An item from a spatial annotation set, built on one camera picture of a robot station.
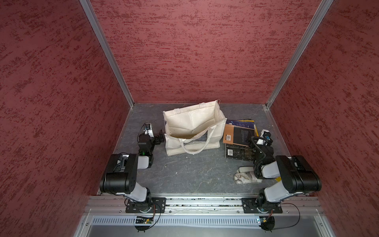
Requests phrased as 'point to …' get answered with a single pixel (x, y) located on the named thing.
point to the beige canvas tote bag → (197, 128)
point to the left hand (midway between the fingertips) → (154, 132)
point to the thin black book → (233, 134)
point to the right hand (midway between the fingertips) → (256, 133)
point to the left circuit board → (144, 219)
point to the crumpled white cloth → (246, 175)
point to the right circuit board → (268, 223)
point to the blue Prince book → (248, 124)
